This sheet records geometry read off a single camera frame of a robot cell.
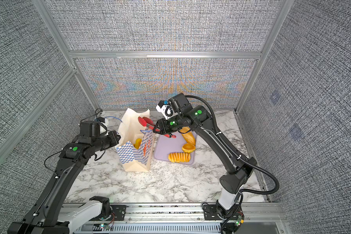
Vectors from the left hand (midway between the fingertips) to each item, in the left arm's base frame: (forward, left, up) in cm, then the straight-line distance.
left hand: (121, 135), depth 74 cm
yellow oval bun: (+3, -5, -13) cm, 14 cm away
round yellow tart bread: (+3, -36, -20) cm, 41 cm away
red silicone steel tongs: (+1, -13, +9) cm, 16 cm away
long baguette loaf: (+12, -37, -19) cm, 43 cm away
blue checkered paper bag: (+18, 0, -12) cm, 21 cm away
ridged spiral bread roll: (-3, -30, -20) cm, 36 cm away
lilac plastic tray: (+8, -21, -24) cm, 32 cm away
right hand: (-2, -19, +7) cm, 20 cm away
